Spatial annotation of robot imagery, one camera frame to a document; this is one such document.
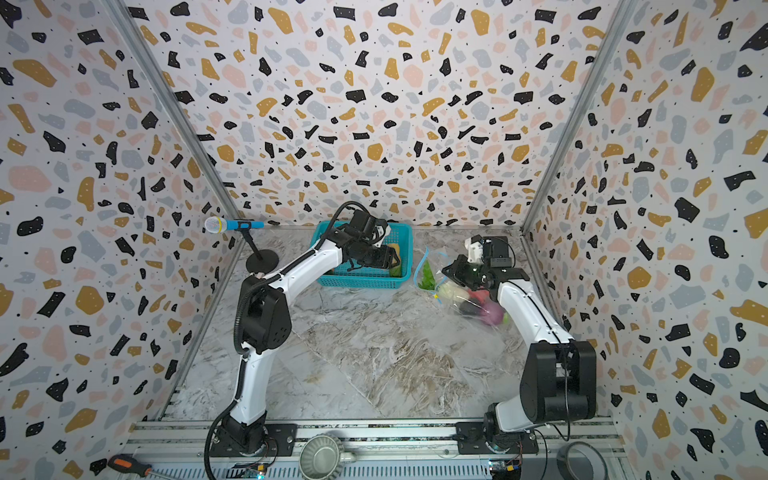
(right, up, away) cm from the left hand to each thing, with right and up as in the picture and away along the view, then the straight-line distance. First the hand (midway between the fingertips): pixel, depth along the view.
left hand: (393, 255), depth 92 cm
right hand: (+13, -2, -8) cm, 15 cm away
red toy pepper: (+27, -12, -1) cm, 30 cm away
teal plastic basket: (+2, +6, +21) cm, 22 cm away
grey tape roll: (+46, -50, -20) cm, 71 cm away
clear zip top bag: (+23, -15, -3) cm, 28 cm away
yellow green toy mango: (+1, -6, +11) cm, 12 cm away
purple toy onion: (+30, -18, -1) cm, 35 cm away
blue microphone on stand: (-49, -2, +18) cm, 53 cm away
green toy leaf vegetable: (+11, -8, 0) cm, 13 cm away
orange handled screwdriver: (-61, -48, -23) cm, 81 cm away
